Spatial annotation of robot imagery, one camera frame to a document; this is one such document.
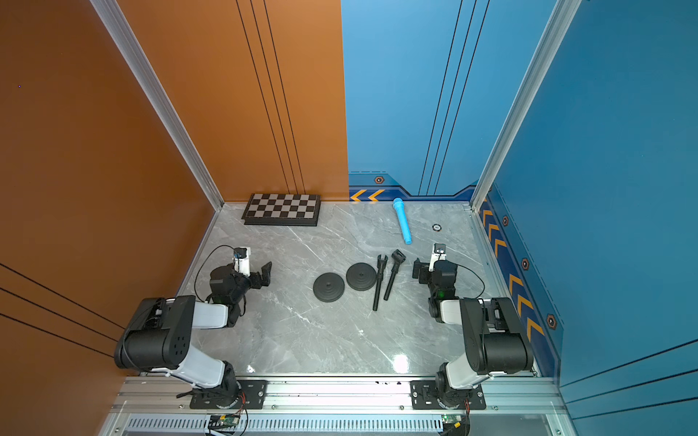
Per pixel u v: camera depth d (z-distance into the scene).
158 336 0.46
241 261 0.81
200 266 1.02
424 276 0.85
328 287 0.92
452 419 0.72
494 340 0.45
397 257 1.01
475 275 0.79
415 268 0.87
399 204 1.16
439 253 0.80
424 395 0.72
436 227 1.12
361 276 0.95
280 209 1.14
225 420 0.72
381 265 0.97
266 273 0.86
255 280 0.84
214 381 0.62
